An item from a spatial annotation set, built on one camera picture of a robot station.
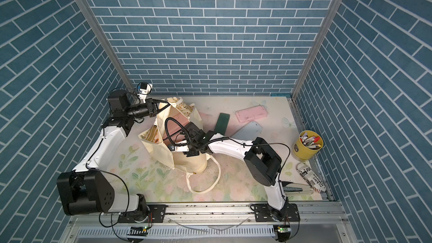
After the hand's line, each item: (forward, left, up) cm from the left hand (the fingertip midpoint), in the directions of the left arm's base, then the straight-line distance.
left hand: (173, 105), depth 73 cm
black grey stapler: (-25, -58, -34) cm, 72 cm away
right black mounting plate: (-36, -41, -31) cm, 63 cm away
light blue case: (+6, -38, -29) cm, 48 cm away
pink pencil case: (+20, -41, -29) cm, 54 cm away
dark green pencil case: (+13, -22, -31) cm, 40 cm away
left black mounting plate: (-36, +7, -33) cm, 49 cm away
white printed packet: (-22, -66, -28) cm, 75 cm away
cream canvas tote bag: (-7, +11, -14) cm, 19 cm away
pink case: (-10, -4, +3) cm, 11 cm away
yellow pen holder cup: (-8, -65, -20) cm, 69 cm away
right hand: (-7, -3, -23) cm, 24 cm away
